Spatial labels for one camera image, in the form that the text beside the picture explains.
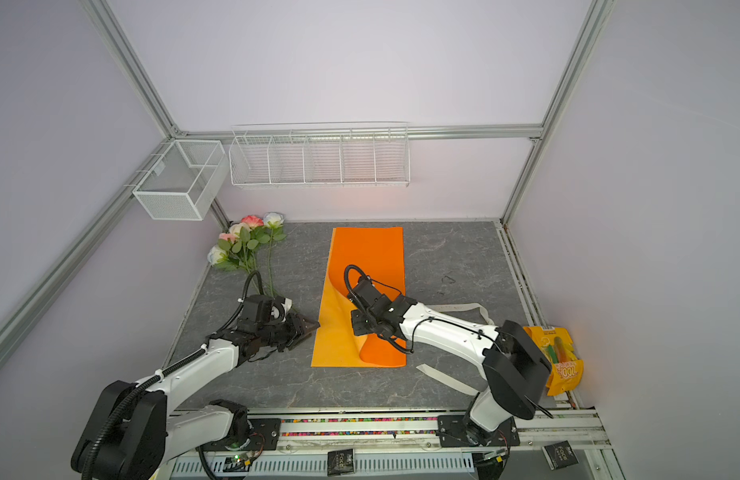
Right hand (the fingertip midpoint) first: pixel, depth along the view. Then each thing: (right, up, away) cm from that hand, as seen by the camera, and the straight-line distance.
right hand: (359, 322), depth 83 cm
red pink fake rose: (-44, +32, +33) cm, 63 cm away
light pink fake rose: (-52, +26, +29) cm, 65 cm away
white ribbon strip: (+24, -15, 0) cm, 28 cm away
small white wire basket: (-59, +42, +13) cm, 74 cm away
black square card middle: (-3, -29, -15) cm, 32 cm away
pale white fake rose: (-53, +19, +22) cm, 60 cm away
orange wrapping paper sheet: (+6, +20, +29) cm, 36 cm away
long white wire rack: (-13, +52, +13) cm, 55 cm away
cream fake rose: (-49, +28, +28) cm, 63 cm away
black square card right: (+48, -28, -14) cm, 57 cm away
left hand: (-12, -3, +1) cm, 13 cm away
